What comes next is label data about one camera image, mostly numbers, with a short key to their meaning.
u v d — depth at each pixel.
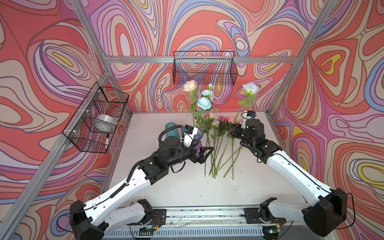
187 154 0.58
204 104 0.73
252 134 0.57
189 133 0.57
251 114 0.66
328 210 0.38
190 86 0.75
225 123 1.10
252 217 0.73
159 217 0.72
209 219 0.73
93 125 0.72
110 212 0.41
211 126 1.07
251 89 0.77
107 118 0.74
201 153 0.57
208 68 0.95
